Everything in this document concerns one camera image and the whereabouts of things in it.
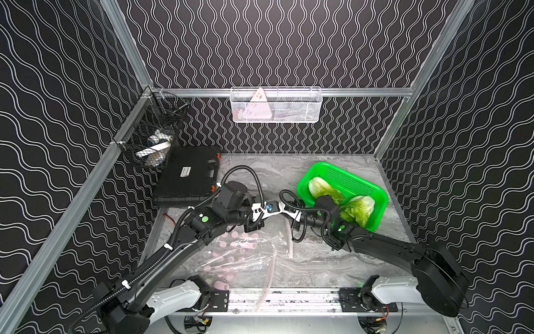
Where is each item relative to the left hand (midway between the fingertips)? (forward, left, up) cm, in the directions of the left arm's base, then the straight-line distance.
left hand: (269, 206), depth 69 cm
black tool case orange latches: (+26, +41, -21) cm, 53 cm away
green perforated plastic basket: (+28, -38, -23) cm, 53 cm away
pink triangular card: (+44, +8, +9) cm, 45 cm away
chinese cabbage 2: (+11, -37, -16) cm, 42 cm away
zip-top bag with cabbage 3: (-15, +3, -26) cm, 30 cm away
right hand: (+4, -3, -6) cm, 8 cm away
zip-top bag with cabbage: (-6, -1, -19) cm, 20 cm away
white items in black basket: (+18, +42, +8) cm, 46 cm away
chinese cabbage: (+23, -22, -18) cm, 36 cm away
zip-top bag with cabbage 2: (-7, +7, -25) cm, 27 cm away
